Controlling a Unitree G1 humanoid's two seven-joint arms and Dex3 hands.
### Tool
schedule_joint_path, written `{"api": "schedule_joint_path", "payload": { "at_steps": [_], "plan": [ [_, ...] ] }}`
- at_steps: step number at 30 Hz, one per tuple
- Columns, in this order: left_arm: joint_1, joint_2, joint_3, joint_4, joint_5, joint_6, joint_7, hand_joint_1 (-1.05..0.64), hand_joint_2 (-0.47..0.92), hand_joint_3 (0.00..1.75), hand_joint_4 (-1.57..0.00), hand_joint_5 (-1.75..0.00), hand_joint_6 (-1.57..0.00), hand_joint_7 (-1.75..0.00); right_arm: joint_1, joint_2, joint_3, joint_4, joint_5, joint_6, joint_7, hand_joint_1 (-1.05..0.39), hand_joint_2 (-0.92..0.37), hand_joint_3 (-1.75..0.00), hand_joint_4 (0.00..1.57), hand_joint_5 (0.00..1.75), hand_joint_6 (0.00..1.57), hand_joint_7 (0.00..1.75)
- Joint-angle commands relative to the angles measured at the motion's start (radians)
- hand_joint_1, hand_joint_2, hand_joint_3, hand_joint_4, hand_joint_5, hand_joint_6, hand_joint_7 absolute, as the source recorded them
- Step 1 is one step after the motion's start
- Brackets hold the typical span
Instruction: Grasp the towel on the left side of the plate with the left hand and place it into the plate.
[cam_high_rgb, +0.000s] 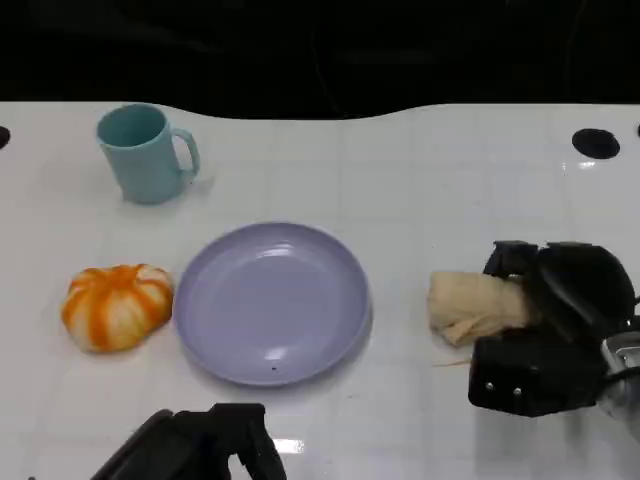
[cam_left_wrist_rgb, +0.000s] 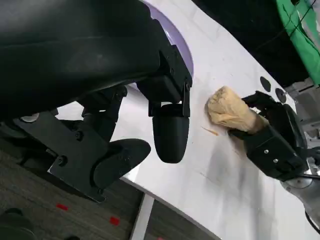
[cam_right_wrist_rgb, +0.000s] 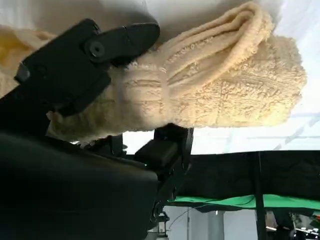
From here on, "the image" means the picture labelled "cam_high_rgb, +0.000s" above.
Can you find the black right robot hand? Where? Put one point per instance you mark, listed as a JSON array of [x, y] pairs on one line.
[[575, 295]]

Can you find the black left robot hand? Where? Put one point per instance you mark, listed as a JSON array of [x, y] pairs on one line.
[[190, 445]]

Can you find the beige towel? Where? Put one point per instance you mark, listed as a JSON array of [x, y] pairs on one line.
[[475, 305]]

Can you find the thin beige stick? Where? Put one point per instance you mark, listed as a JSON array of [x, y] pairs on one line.
[[452, 363]]

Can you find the orange and white bread roll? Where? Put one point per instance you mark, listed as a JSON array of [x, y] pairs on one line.
[[115, 310]]

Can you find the lilac plate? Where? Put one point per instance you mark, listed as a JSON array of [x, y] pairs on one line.
[[272, 307]]

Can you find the pale green mug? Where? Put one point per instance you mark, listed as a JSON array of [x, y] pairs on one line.
[[142, 167]]

